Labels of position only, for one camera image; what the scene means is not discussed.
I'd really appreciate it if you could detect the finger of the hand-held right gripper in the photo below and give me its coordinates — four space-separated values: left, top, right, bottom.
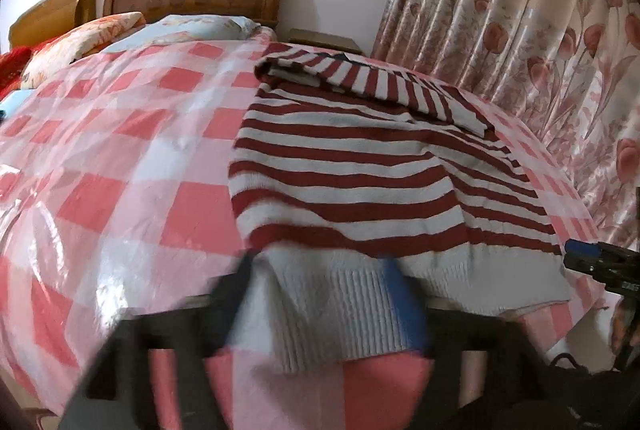
563 238 640 297
546 352 640 430

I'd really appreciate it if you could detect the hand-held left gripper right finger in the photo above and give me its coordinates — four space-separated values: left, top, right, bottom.
377 254 551 430

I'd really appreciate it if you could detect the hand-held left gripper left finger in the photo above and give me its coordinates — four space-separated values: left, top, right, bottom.
59 252 257 430

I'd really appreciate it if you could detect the red white striped sweater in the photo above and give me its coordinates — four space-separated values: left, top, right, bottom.
227 42 574 374

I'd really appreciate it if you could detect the pink checked bed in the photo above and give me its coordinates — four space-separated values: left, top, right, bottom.
0 27 609 430

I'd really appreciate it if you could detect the floral tulip curtain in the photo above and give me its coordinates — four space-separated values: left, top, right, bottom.
372 0 640 244

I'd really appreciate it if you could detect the wooden nightstand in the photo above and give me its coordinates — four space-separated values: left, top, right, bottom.
287 28 364 57

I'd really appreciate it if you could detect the light blue floral pillow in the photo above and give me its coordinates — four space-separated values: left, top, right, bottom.
102 14 264 54

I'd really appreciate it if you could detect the light blue cloth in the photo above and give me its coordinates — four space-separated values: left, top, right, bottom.
0 89 39 122

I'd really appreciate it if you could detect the orange floral pillow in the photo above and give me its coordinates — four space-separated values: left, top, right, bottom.
20 11 146 89

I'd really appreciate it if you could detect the red blanket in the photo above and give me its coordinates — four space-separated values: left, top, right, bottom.
0 35 62 102

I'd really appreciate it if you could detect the small plain wooden headboard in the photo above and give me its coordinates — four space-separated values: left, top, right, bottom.
8 0 99 49

